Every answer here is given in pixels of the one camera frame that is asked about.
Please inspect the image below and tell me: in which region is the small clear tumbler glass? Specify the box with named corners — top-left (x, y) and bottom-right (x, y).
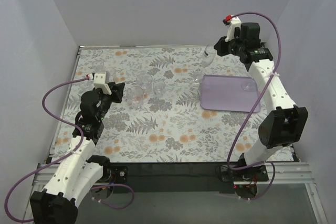
top-left (153, 81), bottom-right (165, 97)

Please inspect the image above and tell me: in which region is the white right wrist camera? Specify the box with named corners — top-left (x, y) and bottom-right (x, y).
top-left (223, 15), bottom-right (242, 42)

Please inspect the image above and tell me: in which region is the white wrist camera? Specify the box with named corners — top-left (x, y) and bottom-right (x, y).
top-left (223, 15), bottom-right (242, 42)
top-left (86, 71), bottom-right (112, 95)

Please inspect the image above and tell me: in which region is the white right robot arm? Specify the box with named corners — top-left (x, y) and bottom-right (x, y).
top-left (214, 17), bottom-right (308, 170)

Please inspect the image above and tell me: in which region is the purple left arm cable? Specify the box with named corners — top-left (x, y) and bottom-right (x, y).
top-left (4, 76), bottom-right (135, 221)

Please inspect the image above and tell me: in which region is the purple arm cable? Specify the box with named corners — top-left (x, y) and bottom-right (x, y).
top-left (4, 76), bottom-right (135, 221)
top-left (226, 11), bottom-right (283, 201)

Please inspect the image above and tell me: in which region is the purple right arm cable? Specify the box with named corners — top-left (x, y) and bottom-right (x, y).
top-left (226, 11), bottom-right (283, 201)

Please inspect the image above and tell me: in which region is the clear wine glass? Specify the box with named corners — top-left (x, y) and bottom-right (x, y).
top-left (241, 81), bottom-right (257, 92)

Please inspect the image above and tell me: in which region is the lilac plastic tray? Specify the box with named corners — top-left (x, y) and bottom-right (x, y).
top-left (200, 74), bottom-right (259, 112)

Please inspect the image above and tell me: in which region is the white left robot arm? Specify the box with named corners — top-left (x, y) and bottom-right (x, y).
top-left (30, 82), bottom-right (125, 223)

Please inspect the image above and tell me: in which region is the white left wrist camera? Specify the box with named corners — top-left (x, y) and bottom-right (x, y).
top-left (86, 71), bottom-right (112, 95)

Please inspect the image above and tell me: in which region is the clear champagne flute glass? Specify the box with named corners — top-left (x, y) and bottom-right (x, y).
top-left (193, 45), bottom-right (217, 83)

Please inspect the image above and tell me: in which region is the clear faceted tumbler glass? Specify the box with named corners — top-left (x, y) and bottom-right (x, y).
top-left (127, 87), bottom-right (144, 108)

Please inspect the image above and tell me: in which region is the clear tall tumbler glass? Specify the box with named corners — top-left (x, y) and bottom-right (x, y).
top-left (136, 73), bottom-right (153, 94)

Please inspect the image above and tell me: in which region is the floral patterned tablecloth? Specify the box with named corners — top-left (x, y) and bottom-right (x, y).
top-left (63, 46), bottom-right (267, 163)

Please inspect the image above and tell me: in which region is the aluminium frame rail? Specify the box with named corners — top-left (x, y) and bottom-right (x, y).
top-left (33, 162), bottom-right (316, 186)

